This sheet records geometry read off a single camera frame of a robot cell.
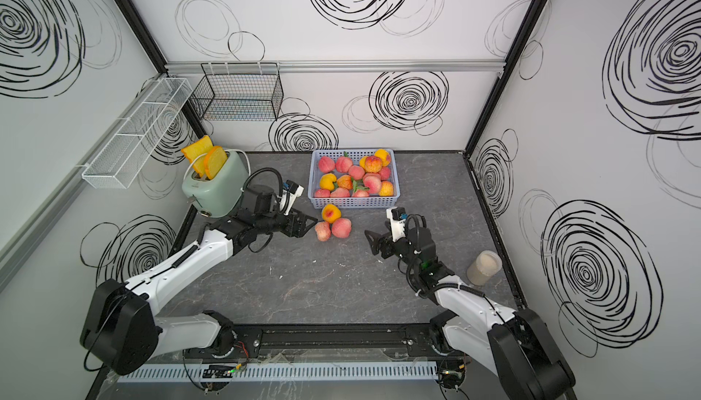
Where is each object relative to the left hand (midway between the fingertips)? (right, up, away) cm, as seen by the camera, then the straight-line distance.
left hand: (308, 217), depth 81 cm
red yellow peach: (+21, +17, +21) cm, 34 cm away
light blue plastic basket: (+13, +12, +23) cm, 29 cm away
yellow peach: (+26, +21, +26) cm, 42 cm away
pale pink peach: (+3, -6, +9) cm, 11 cm away
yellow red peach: (+6, 0, +12) cm, 14 cm away
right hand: (+21, -4, +1) cm, 21 cm away
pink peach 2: (+10, +18, +27) cm, 33 cm away
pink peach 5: (+9, +7, +18) cm, 21 cm away
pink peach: (+3, +17, +27) cm, 32 cm away
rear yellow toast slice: (-40, +22, +10) cm, 47 cm away
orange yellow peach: (+26, +8, +19) cm, 33 cm away
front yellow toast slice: (-33, +18, +9) cm, 39 cm away
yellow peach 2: (+17, +18, +29) cm, 38 cm away
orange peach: (+10, +10, +21) cm, 26 cm away
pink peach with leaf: (+21, +10, +17) cm, 29 cm away
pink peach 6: (+10, -5, +10) cm, 15 cm away
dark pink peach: (+2, +6, +18) cm, 19 cm away
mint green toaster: (-31, +6, +10) cm, 33 cm away
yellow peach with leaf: (+3, +11, +23) cm, 26 cm away
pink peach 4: (+15, +14, +25) cm, 32 cm away
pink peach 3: (+26, +14, +26) cm, 39 cm away
